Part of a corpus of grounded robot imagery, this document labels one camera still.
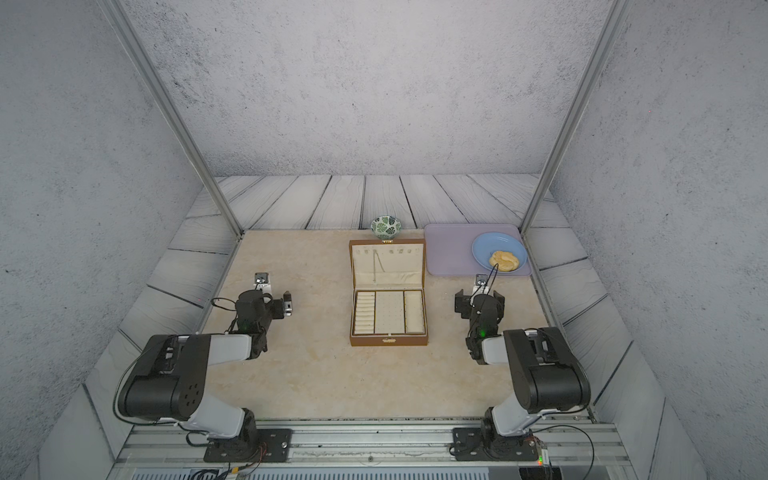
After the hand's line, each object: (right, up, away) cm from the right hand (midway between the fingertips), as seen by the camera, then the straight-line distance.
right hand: (482, 289), depth 93 cm
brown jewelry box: (-29, -5, 0) cm, 29 cm away
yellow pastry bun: (+13, +8, +15) cm, 21 cm away
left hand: (-64, -1, +2) cm, 64 cm away
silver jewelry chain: (-33, +11, -1) cm, 35 cm away
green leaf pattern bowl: (-30, +22, +28) cm, 46 cm away
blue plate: (+9, +15, +21) cm, 27 cm away
